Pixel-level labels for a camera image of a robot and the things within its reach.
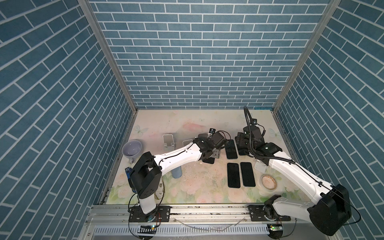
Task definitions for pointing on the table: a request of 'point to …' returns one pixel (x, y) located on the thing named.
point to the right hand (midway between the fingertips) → (244, 133)
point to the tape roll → (268, 182)
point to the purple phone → (231, 149)
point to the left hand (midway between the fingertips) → (213, 150)
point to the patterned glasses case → (160, 193)
